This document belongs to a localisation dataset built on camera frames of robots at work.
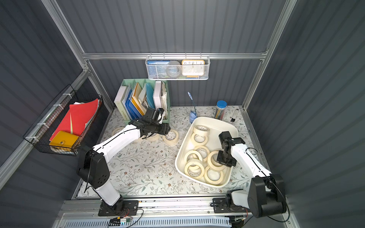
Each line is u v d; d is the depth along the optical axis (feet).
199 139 3.25
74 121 2.39
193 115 3.45
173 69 2.98
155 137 3.23
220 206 2.41
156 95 3.00
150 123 2.19
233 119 3.66
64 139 2.11
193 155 2.92
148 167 2.91
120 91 3.09
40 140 2.00
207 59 2.92
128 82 3.36
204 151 3.06
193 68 2.90
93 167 1.45
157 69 2.77
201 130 3.21
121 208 2.29
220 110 3.17
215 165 2.67
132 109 3.14
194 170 2.74
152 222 2.53
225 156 2.29
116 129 3.38
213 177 2.75
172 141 3.18
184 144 2.92
